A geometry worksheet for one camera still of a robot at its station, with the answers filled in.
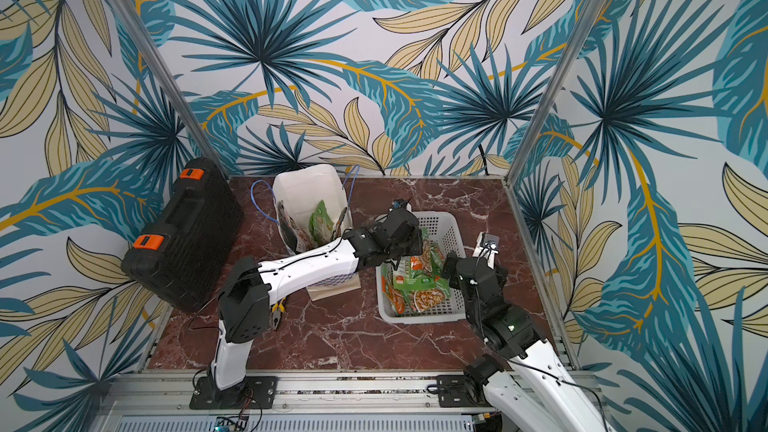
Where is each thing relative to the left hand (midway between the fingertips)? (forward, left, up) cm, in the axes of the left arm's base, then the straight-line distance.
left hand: (423, 244), depth 82 cm
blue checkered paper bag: (+16, +34, -7) cm, 39 cm away
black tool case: (-5, +61, +4) cm, 61 cm away
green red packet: (-6, -2, -16) cm, 17 cm away
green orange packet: (-2, -2, -8) cm, 9 cm away
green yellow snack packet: (+13, +32, -11) cm, 36 cm away
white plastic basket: (+11, -10, -12) cm, 19 cm away
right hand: (-7, -10, +6) cm, 14 cm away
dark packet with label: (+5, +24, -2) cm, 25 cm away
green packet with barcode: (-13, +8, -10) cm, 18 cm away
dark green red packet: (-1, +34, +3) cm, 34 cm away
